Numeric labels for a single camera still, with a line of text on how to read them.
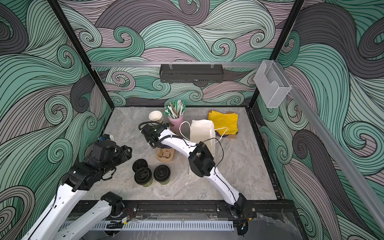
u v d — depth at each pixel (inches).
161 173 29.2
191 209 29.4
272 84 31.7
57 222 16.0
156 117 37.3
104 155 19.9
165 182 30.2
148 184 30.6
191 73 37.6
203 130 31.6
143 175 28.9
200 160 22.4
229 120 42.1
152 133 26.0
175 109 38.4
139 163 34.4
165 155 35.5
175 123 38.5
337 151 20.3
